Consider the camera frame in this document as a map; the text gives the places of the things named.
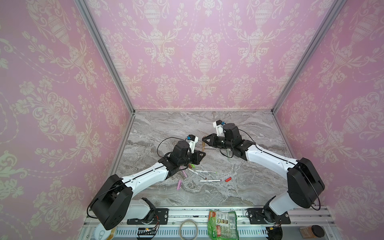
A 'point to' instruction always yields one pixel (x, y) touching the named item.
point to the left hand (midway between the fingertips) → (206, 155)
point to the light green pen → (228, 151)
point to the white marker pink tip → (209, 180)
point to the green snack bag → (222, 225)
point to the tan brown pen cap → (203, 144)
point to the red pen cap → (227, 180)
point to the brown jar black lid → (312, 231)
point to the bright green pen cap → (193, 165)
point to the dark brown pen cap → (190, 166)
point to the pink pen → (185, 174)
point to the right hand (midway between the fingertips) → (202, 140)
